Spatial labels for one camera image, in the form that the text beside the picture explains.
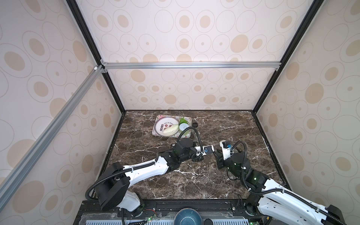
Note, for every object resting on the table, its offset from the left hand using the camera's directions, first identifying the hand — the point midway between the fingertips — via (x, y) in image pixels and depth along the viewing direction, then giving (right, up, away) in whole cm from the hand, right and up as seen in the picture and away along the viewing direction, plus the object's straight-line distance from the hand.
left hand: (210, 146), depth 74 cm
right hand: (+4, -3, +3) cm, 6 cm away
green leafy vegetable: (-15, +14, +29) cm, 35 cm away
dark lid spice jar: (-6, +11, +26) cm, 29 cm away
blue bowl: (-12, -35, -4) cm, 37 cm away
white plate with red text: (-30, +12, +36) cm, 49 cm away
